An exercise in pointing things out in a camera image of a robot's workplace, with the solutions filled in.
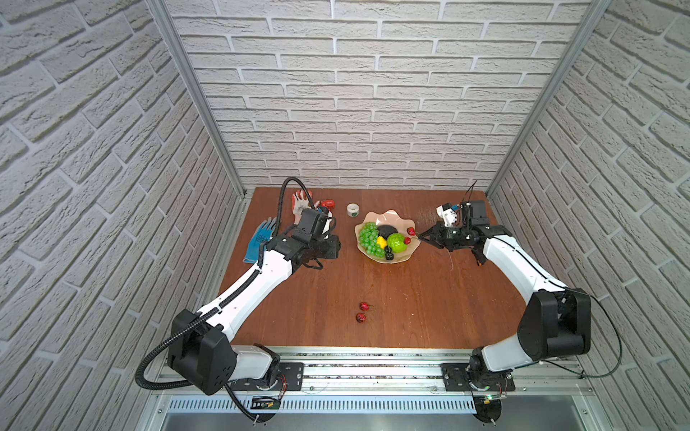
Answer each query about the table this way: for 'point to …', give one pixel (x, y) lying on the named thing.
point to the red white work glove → (300, 202)
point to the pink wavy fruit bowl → (388, 217)
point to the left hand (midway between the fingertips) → (336, 241)
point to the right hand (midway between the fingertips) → (420, 233)
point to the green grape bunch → (368, 237)
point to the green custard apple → (397, 242)
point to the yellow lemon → (382, 241)
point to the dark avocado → (385, 231)
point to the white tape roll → (352, 209)
